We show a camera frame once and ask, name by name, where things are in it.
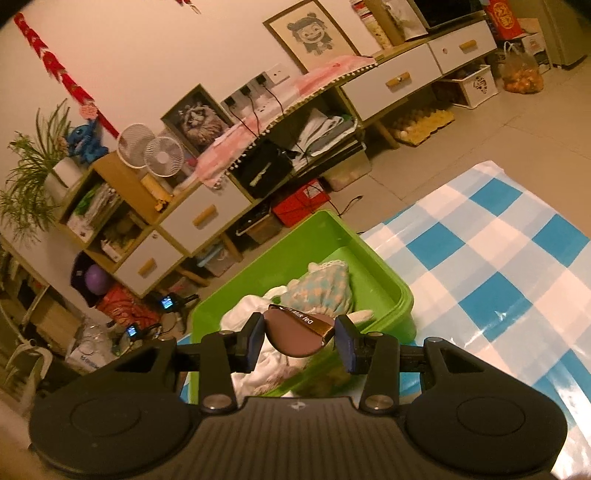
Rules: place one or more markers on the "cardboard box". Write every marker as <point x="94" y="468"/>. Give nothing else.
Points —
<point x="535" y="44"/>

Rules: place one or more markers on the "bag of oranges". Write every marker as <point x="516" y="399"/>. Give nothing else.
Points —
<point x="521" y="74"/>

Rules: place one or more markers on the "dark plastic storage box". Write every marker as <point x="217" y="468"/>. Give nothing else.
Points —
<point x="256" y="225"/>

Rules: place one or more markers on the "grey refrigerator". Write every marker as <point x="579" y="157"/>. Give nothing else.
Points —
<point x="565" y="27"/>

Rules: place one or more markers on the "blue white checkered cloth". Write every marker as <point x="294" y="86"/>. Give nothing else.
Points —
<point x="485" y="277"/>

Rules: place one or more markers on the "white plastic chair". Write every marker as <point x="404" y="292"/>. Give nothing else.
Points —
<point x="27" y="355"/>

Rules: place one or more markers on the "yellow roll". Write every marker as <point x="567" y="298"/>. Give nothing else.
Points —
<point x="156" y="190"/>

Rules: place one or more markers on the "plush doll blue dotted dress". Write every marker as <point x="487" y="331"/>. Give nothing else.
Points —
<point x="323" y="286"/>

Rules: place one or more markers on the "blue plush toy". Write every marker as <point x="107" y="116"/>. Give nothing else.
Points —
<point x="85" y="141"/>

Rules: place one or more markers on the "wooden cabinet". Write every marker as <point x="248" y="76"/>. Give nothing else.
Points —
<point x="122" y="177"/>

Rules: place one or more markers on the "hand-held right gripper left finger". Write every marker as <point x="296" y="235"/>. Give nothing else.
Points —
<point x="253" y="342"/>

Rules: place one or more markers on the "blue lid plastic box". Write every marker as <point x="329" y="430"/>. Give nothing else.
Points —
<point x="214" y="261"/>

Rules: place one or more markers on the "white crate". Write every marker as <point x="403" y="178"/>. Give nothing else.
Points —
<point x="473" y="87"/>

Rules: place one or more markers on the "red gift box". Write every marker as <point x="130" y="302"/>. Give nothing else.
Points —
<point x="503" y="18"/>

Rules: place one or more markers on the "framed lion picture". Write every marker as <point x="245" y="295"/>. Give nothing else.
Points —
<point x="198" y="122"/>

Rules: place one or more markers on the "white desk fan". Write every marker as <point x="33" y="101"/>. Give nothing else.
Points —
<point x="134" y="144"/>
<point x="164" y="157"/>

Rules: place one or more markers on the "framed cartoon picture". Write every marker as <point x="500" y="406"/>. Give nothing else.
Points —
<point x="314" y="32"/>

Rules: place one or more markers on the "white wall socket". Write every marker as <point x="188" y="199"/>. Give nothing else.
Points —
<point x="277" y="74"/>

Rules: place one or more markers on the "pile of packets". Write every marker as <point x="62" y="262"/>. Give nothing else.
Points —
<point x="388" y="21"/>

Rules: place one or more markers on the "brown round pouch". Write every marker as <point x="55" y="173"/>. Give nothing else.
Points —
<point x="295" y="337"/>

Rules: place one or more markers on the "clear plastic storage box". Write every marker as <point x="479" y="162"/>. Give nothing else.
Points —
<point x="348" y="173"/>

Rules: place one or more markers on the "green plastic bin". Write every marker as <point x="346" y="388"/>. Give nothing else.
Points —
<point x="304" y="240"/>

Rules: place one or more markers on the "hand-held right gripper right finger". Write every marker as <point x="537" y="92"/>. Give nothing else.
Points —
<point x="346" y="345"/>

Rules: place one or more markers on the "pack of water bottles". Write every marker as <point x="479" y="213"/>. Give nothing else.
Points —
<point x="90" y="350"/>

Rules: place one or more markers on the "red orange bag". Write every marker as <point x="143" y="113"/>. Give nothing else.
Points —
<point x="124" y="304"/>

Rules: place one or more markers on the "purple ball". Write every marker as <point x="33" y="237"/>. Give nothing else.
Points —
<point x="96" y="279"/>

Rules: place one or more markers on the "small device lit screen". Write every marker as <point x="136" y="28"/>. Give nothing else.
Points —
<point x="134" y="331"/>
<point x="168" y="303"/>

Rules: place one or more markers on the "egg trays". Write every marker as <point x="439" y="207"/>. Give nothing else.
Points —
<point x="420" y="124"/>

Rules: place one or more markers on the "black box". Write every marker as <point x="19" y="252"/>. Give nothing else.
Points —
<point x="263" y="168"/>

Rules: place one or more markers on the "red hanging decoration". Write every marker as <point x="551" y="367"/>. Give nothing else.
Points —
<point x="60" y="74"/>

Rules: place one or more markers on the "pink table runner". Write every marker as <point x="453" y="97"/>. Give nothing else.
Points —
<point x="314" y="78"/>

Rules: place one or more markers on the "potted green plant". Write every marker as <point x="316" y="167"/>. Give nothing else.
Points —
<point x="32" y="175"/>

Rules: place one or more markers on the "white shelf unit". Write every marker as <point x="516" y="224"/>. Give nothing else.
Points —
<point x="27" y="251"/>

